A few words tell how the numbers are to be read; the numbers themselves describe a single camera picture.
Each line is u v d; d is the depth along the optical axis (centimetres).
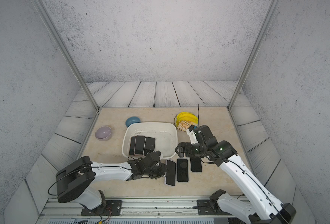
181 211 73
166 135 104
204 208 72
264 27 77
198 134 54
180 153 62
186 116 108
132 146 96
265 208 37
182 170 84
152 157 65
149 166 67
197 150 58
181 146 62
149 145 96
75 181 44
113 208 73
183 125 108
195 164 88
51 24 76
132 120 109
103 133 102
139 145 96
